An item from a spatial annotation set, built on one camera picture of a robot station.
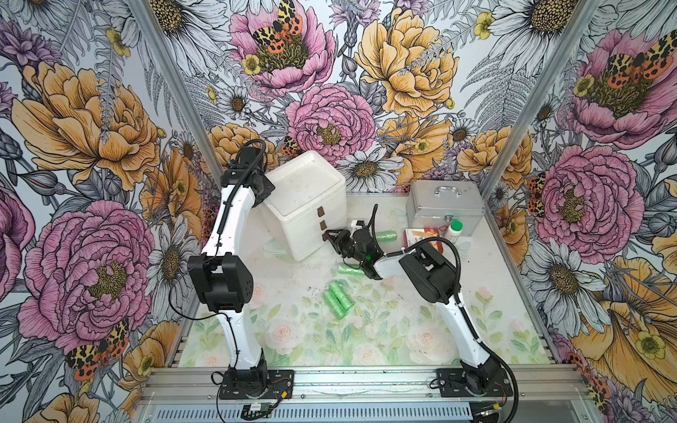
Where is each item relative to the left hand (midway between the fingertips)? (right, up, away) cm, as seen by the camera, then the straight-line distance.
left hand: (265, 200), depth 88 cm
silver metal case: (+60, -1, +13) cm, 62 cm away
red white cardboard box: (+53, -13, +17) cm, 57 cm away
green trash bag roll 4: (+24, -33, -1) cm, 41 cm away
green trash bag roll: (+43, -13, +17) cm, 47 cm away
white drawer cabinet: (+15, 0, -2) cm, 15 cm away
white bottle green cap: (+67, -10, +11) cm, 69 cm away
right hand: (+19, -13, +12) cm, 26 cm away
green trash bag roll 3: (+24, -33, -1) cm, 41 cm away
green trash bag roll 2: (+27, -24, +6) cm, 37 cm away
